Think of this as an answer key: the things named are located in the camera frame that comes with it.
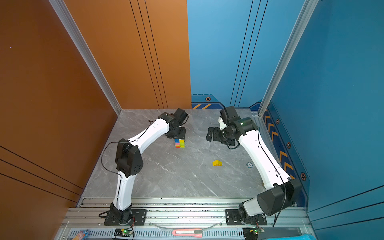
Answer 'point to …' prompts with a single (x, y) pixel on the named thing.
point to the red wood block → (178, 147)
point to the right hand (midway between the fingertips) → (212, 138)
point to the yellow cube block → (181, 140)
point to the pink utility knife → (195, 232)
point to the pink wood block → (177, 144)
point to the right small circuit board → (257, 231)
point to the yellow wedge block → (217, 163)
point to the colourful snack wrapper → (82, 235)
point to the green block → (182, 144)
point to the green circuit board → (123, 232)
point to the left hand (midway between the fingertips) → (181, 135)
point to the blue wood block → (177, 140)
